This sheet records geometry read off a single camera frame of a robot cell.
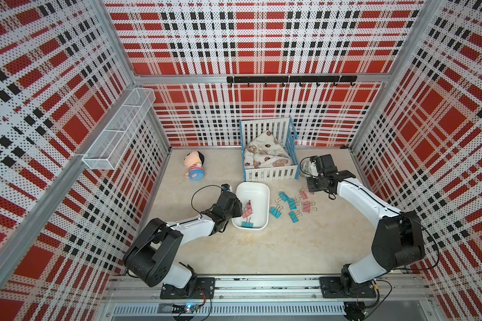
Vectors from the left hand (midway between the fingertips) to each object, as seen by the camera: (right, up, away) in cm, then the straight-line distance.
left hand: (240, 204), depth 93 cm
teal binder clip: (+16, -3, 0) cm, 17 cm away
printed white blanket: (+13, +27, +23) cm, 38 cm away
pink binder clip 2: (+4, -4, 0) cm, 5 cm away
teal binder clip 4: (+25, -6, 0) cm, 26 cm away
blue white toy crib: (+24, +39, +21) cm, 50 cm away
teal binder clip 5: (+3, -8, -4) cm, 10 cm away
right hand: (+35, +11, -3) cm, 37 cm away
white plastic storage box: (+7, +2, +6) cm, 9 cm away
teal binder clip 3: (+26, 0, +3) cm, 26 cm away
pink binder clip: (+32, -1, +2) cm, 32 cm away
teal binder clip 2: (+21, +3, +5) cm, 22 cm away
